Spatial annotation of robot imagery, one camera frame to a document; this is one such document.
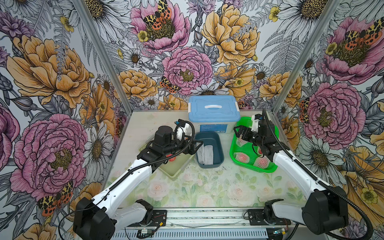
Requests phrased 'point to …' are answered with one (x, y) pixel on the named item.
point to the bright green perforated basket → (249, 155)
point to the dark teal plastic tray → (211, 138)
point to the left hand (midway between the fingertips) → (195, 144)
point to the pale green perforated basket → (173, 169)
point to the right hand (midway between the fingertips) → (238, 133)
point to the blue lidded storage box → (214, 113)
